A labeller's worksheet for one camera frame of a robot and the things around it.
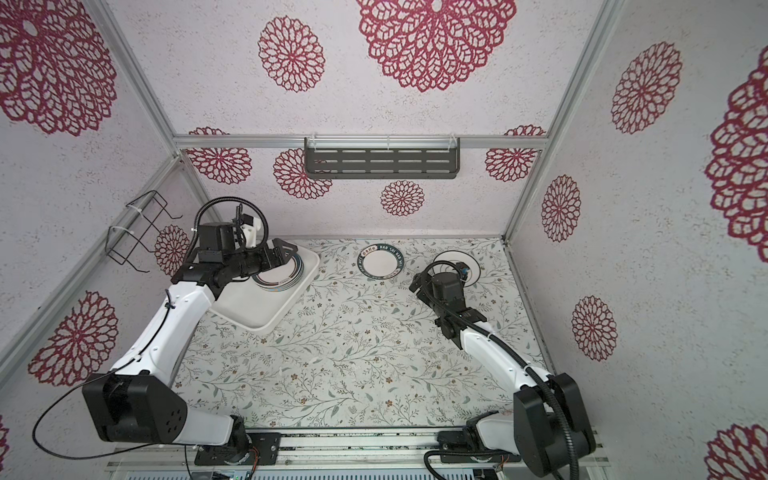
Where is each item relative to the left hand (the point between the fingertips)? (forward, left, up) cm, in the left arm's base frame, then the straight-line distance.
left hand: (285, 256), depth 80 cm
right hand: (-2, -38, -8) cm, 39 cm away
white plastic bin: (-2, +13, -20) cm, 24 cm away
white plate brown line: (+22, -56, -26) cm, 65 cm away
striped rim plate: (+9, +9, -21) cm, 25 cm away
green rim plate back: (+20, -26, -26) cm, 42 cm away
